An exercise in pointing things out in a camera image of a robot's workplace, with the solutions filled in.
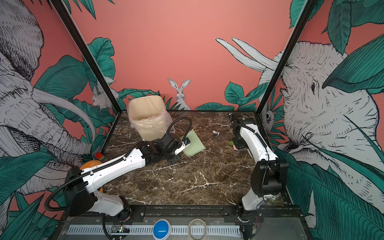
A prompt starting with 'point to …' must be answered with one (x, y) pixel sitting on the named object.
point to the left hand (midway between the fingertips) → (178, 150)
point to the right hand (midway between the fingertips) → (245, 143)
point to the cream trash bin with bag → (148, 116)
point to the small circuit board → (120, 228)
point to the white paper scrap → (214, 131)
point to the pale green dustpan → (196, 145)
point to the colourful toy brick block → (100, 157)
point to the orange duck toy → (90, 163)
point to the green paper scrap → (231, 143)
